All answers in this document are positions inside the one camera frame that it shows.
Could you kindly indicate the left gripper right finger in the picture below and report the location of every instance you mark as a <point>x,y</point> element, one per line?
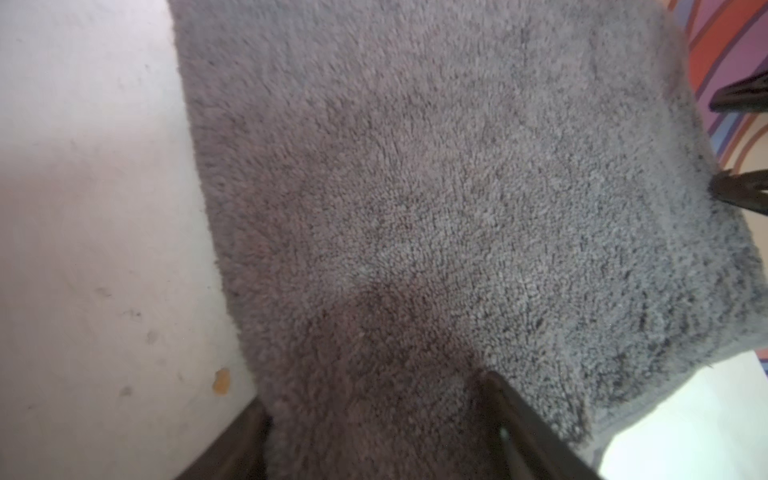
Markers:
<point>521,444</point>

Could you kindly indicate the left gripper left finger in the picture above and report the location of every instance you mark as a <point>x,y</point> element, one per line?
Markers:
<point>228,450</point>

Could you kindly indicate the grey fluffy towel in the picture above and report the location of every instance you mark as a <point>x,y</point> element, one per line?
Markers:
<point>418,206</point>

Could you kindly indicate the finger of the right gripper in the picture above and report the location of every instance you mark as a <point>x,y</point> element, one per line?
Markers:
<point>747,191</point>
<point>747,95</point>

